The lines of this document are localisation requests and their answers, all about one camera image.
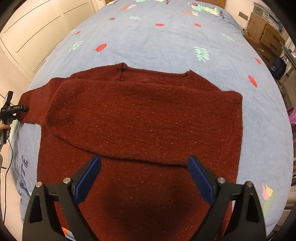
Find person's left hand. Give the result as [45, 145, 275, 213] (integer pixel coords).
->
[0, 124, 11, 140]

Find dark blue hanging bag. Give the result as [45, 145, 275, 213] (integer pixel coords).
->
[269, 56, 287, 80]

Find blue patterned bed sheet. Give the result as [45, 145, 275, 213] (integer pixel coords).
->
[9, 0, 295, 241]

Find white printer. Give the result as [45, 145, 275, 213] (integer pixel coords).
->
[253, 2, 283, 32]

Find dark red knit sweater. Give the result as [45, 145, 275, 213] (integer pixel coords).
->
[18, 63, 243, 240]

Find white wardrobe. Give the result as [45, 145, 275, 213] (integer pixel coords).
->
[0, 0, 98, 103]

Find black cable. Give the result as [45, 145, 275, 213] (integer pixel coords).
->
[2, 138, 14, 224]

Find purple plastic stool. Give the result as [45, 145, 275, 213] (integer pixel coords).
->
[287, 106, 296, 135]

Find wooden drawer cabinet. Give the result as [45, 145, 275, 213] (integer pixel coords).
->
[243, 12, 285, 68]

